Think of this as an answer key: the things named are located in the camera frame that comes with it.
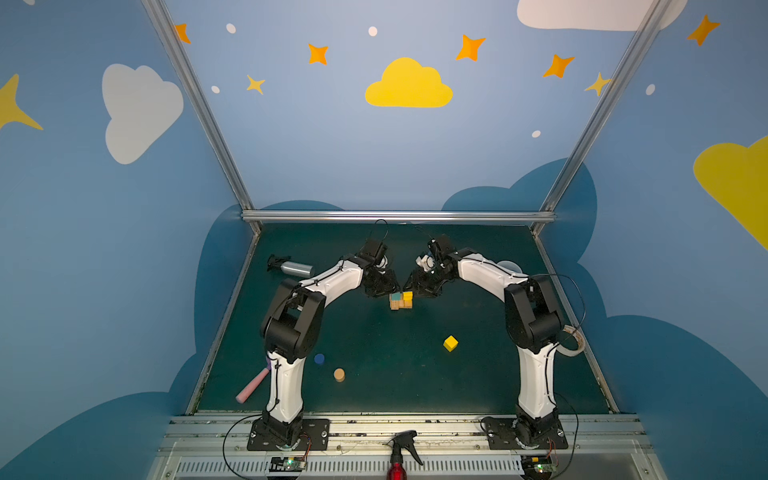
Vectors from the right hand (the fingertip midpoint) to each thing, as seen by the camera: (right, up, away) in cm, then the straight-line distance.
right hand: (410, 288), depth 96 cm
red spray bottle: (-3, -37, -20) cm, 42 cm away
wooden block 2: (-1, -6, +2) cm, 6 cm away
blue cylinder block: (-27, -19, -9) cm, 35 cm away
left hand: (-3, 0, -1) cm, 3 cm away
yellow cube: (-1, -2, 0) cm, 2 cm away
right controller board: (+29, -41, -24) cm, 56 cm away
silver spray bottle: (-40, +6, +8) cm, 41 cm away
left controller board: (-32, -40, -25) cm, 57 cm away
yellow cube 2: (+12, -16, -7) cm, 21 cm away
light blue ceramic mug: (+35, +7, +4) cm, 36 cm away
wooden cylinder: (-21, -23, -14) cm, 34 cm away
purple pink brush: (-46, -27, -17) cm, 56 cm away
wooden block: (-5, -6, 0) cm, 8 cm away
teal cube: (-4, -3, +2) cm, 6 cm away
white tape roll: (+52, -16, -5) cm, 55 cm away
